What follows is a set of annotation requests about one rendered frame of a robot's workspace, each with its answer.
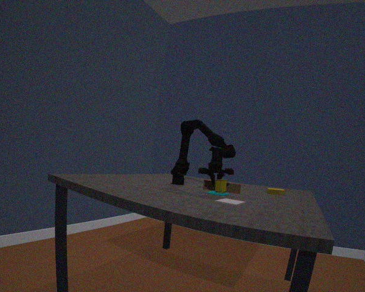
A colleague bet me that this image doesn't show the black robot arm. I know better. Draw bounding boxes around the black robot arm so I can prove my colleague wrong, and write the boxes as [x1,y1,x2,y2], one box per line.
[171,119,235,185]

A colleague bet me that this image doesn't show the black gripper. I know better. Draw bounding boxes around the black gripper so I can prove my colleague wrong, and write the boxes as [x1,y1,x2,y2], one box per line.
[198,158,234,187]

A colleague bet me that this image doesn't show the yellow rectangular block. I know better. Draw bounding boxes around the yellow rectangular block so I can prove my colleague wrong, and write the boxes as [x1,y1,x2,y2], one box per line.
[266,188,285,195]

